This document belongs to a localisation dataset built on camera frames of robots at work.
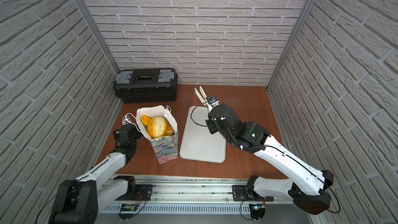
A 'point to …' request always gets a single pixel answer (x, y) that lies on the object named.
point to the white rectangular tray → (196, 143)
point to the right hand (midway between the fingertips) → (213, 112)
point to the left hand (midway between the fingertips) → (129, 124)
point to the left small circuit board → (128, 207)
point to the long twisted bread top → (145, 120)
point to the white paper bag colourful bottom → (166, 148)
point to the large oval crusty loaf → (157, 127)
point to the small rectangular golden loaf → (170, 131)
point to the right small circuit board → (257, 211)
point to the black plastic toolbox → (146, 85)
